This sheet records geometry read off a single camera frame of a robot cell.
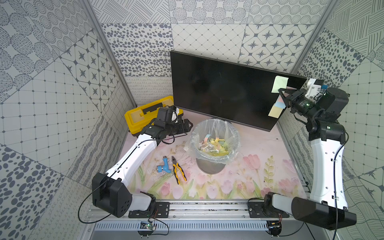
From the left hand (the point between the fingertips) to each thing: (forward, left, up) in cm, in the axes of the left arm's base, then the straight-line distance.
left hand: (185, 122), depth 79 cm
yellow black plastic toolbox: (+8, +31, -7) cm, 33 cm away
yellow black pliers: (-14, +7, -24) cm, 28 cm away
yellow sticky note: (+2, -46, +7) cm, 47 cm away
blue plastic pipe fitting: (-15, +13, -24) cm, 31 cm away
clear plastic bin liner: (-2, -16, -14) cm, 22 cm away
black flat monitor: (+34, -27, -5) cm, 43 cm away
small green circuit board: (-44, +17, -25) cm, 53 cm away
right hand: (0, -41, +21) cm, 46 cm away
